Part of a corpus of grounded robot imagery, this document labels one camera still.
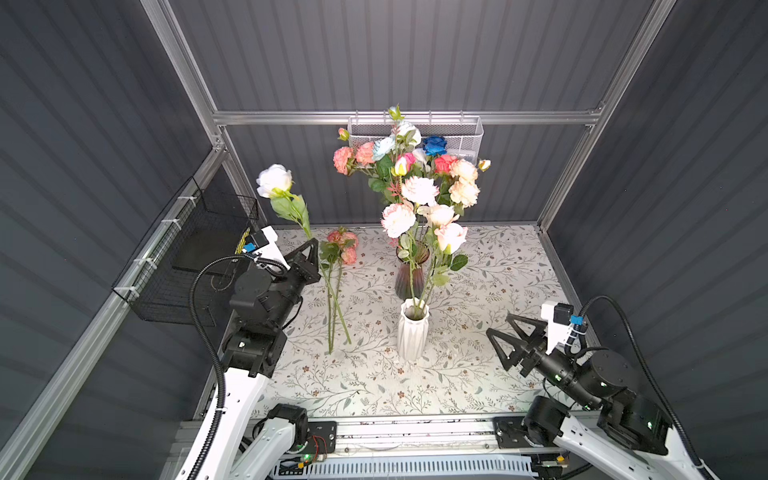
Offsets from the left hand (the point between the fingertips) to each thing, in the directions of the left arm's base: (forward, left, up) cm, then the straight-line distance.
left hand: (317, 241), depth 63 cm
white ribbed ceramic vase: (-12, -21, -20) cm, 31 cm away
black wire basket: (+20, +36, -11) cm, 43 cm away
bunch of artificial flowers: (+32, 0, -36) cm, 48 cm away
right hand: (-18, -37, -9) cm, 43 cm away
